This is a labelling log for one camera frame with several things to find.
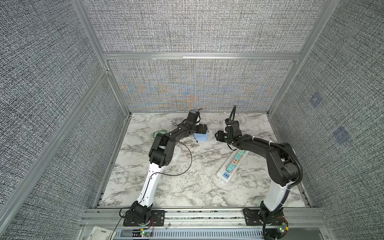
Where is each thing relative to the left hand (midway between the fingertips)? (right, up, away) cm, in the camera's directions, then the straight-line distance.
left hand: (204, 126), depth 107 cm
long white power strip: (+10, -29, -23) cm, 38 cm away
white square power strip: (-19, -18, -13) cm, 29 cm away
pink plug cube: (+15, -20, -22) cm, 34 cm away
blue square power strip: (-2, -7, -5) cm, 9 cm away
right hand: (+7, -3, -10) cm, 13 cm away
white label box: (-53, -49, -39) cm, 82 cm away
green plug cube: (-30, -4, -1) cm, 30 cm away
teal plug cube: (+12, -24, -24) cm, 36 cm away
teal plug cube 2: (+18, -18, -20) cm, 32 cm away
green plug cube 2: (+20, -15, -18) cm, 31 cm away
